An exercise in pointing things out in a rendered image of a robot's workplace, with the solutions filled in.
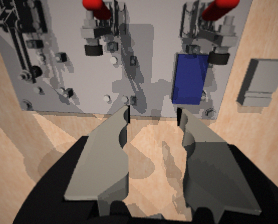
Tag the toggle clamp with red handle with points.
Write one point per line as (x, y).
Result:
(92, 30)
(30, 20)

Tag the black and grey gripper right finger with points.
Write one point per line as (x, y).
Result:
(220, 177)

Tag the grey metal fixture plate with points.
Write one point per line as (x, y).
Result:
(152, 35)

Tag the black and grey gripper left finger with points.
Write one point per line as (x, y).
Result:
(84, 182)

